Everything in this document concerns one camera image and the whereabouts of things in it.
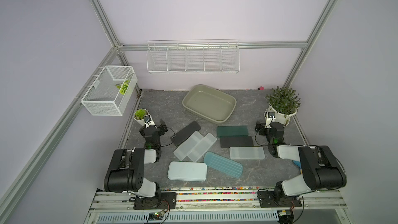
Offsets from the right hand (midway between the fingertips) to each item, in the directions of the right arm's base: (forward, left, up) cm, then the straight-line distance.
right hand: (265, 120), depth 94 cm
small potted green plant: (+4, +77, +2) cm, 78 cm away
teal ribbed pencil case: (-25, +27, -6) cm, 37 cm away
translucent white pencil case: (-16, +49, -6) cm, 52 cm away
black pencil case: (-7, +52, -6) cm, 53 cm away
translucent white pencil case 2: (-10, +35, -7) cm, 37 cm away
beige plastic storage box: (+19, +34, -7) cm, 40 cm away
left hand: (-2, +67, +2) cm, 67 cm away
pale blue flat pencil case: (-27, +49, -9) cm, 56 cm away
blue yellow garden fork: (-35, +6, +28) cm, 45 cm away
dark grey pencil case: (-10, +23, -8) cm, 27 cm away
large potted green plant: (+4, -8, +12) cm, 15 cm away
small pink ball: (+36, -9, -9) cm, 39 cm away
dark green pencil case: (-3, +20, -7) cm, 21 cm away
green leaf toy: (+7, +80, +22) cm, 84 cm away
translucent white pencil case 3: (-17, +13, -7) cm, 23 cm away
